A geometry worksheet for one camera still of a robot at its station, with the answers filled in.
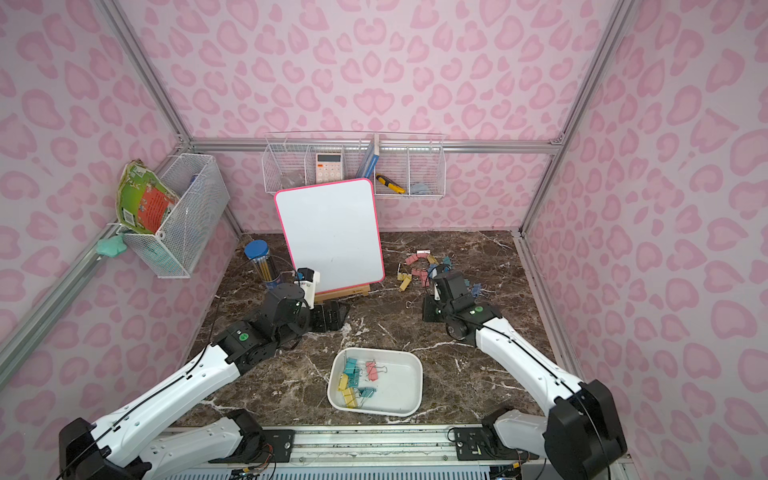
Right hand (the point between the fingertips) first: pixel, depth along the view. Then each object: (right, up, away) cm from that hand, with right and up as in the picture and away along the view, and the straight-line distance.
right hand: (424, 302), depth 84 cm
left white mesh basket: (-61, +14, -12) cm, 64 cm away
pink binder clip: (-14, -18, -2) cm, 23 cm away
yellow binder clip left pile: (-5, +5, +19) cm, 21 cm away
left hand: (-23, +2, -8) cm, 25 cm away
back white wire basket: (-6, +44, +18) cm, 48 cm away
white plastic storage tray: (-7, -24, -2) cm, 25 cm away
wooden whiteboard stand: (-19, +2, +14) cm, 24 cm away
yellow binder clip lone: (-20, -24, -5) cm, 32 cm away
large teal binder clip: (-16, -23, -5) cm, 28 cm away
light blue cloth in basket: (0, +35, +15) cm, 38 cm away
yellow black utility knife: (-10, +36, +14) cm, 40 cm away
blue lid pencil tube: (-49, +14, +4) cm, 51 cm away
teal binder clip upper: (+11, +11, +27) cm, 31 cm away
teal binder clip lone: (-20, -19, -1) cm, 28 cm away
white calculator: (-29, +41, +11) cm, 51 cm away
